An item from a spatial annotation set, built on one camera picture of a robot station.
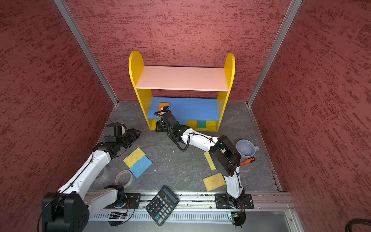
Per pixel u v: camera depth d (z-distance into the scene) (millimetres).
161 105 995
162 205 711
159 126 759
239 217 707
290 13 728
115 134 631
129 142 740
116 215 726
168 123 655
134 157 896
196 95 1188
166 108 770
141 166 852
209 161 874
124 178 824
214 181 793
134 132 752
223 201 741
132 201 737
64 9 713
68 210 387
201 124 1031
